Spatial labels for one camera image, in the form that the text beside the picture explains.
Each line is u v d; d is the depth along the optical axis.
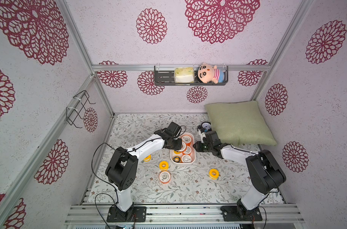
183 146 0.87
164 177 0.87
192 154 0.94
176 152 0.96
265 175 0.47
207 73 0.85
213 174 0.87
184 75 0.90
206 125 1.10
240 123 0.96
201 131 0.87
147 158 0.93
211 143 0.74
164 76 1.00
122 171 0.47
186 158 0.93
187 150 0.97
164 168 0.89
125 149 0.51
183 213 0.76
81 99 0.78
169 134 0.70
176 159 0.93
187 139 1.00
